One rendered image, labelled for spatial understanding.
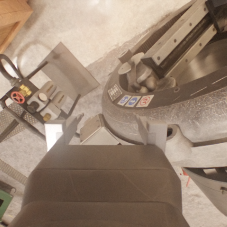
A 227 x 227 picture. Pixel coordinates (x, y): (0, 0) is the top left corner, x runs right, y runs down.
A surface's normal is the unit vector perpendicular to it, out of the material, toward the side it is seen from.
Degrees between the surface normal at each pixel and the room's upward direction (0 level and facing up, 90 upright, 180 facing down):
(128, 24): 0
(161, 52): 38
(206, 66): 1
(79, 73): 0
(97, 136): 22
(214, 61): 18
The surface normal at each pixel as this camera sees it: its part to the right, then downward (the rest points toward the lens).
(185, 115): -0.71, -0.21
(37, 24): -0.11, 0.62
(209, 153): -0.32, 0.69
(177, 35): 0.38, 0.22
